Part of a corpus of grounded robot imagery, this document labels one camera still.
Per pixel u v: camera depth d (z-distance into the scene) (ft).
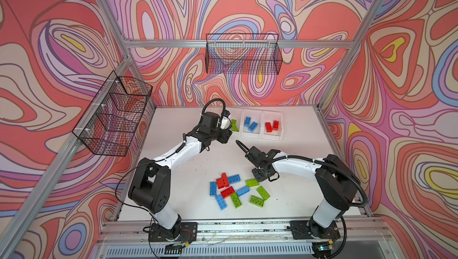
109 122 2.22
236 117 3.46
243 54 3.18
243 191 2.70
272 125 3.54
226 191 2.75
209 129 2.23
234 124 3.57
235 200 2.69
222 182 2.77
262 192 2.76
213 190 2.75
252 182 2.81
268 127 3.53
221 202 2.63
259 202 2.64
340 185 1.52
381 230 2.47
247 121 3.56
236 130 3.44
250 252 2.28
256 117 3.62
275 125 3.54
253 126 3.50
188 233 2.36
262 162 2.13
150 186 1.48
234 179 2.89
